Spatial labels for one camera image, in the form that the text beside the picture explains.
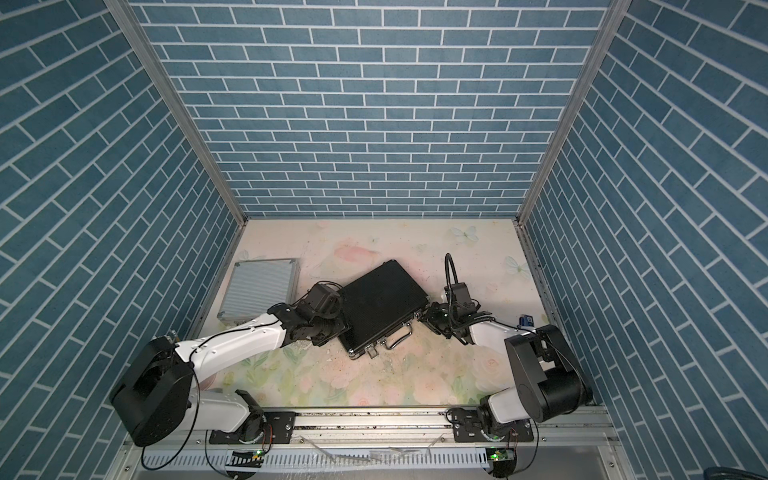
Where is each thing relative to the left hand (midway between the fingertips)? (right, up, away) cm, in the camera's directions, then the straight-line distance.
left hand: (356, 330), depth 85 cm
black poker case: (+6, +6, +6) cm, 10 cm away
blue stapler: (+52, +2, +6) cm, 52 cm away
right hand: (+19, +2, +6) cm, 20 cm away
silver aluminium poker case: (-35, +11, +12) cm, 39 cm away
